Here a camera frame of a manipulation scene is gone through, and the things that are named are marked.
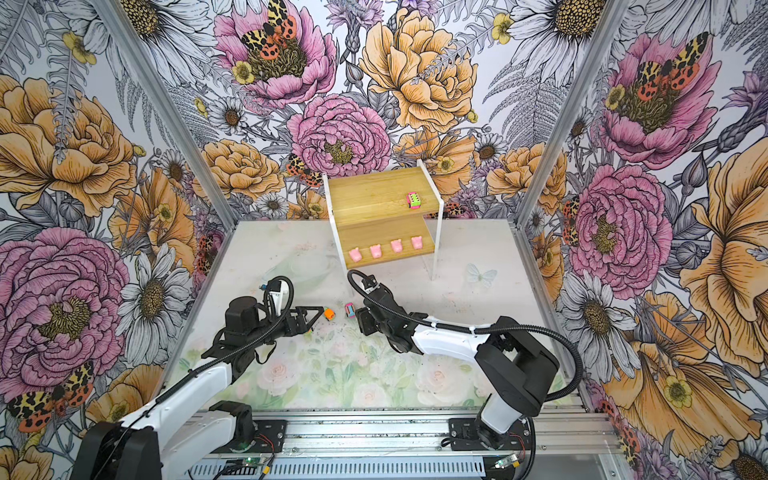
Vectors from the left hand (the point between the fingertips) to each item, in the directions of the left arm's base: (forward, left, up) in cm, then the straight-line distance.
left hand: (314, 319), depth 83 cm
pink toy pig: (+17, -11, +7) cm, 21 cm away
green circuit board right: (-32, -47, -11) cm, 58 cm away
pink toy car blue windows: (+7, -8, -8) cm, 14 cm away
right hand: (+2, -14, -4) cm, 15 cm away
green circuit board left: (-31, +12, -11) cm, 35 cm away
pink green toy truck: (+20, -27, +25) cm, 42 cm away
